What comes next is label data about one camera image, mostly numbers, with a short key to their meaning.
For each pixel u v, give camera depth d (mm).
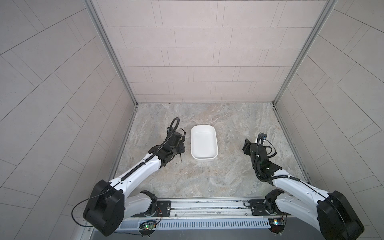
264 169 618
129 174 454
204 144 917
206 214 705
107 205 386
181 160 789
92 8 711
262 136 708
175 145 647
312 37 810
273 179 566
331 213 395
